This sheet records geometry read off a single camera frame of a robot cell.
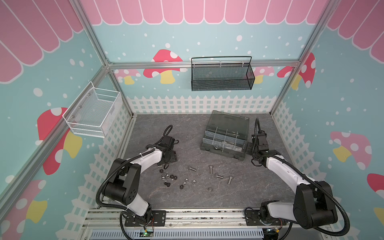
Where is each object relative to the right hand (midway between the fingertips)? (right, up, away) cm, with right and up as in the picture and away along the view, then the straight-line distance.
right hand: (250, 146), depth 90 cm
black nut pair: (-46, -18, -2) cm, 49 cm away
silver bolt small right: (-19, -18, -2) cm, 26 cm away
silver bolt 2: (-24, -14, +1) cm, 28 cm away
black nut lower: (-41, -23, -5) cm, 48 cm away
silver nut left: (-50, -17, -2) cm, 53 cm away
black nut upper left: (-55, -15, +1) cm, 57 cm away
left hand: (-50, -10, +3) cm, 51 cm away
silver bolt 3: (-35, -14, +1) cm, 38 cm away
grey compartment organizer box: (-12, +7, +13) cm, 19 cm away
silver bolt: (-13, -18, -3) cm, 22 cm away
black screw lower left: (-49, -21, -5) cm, 54 cm away
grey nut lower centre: (-25, -23, -7) cm, 35 cm away
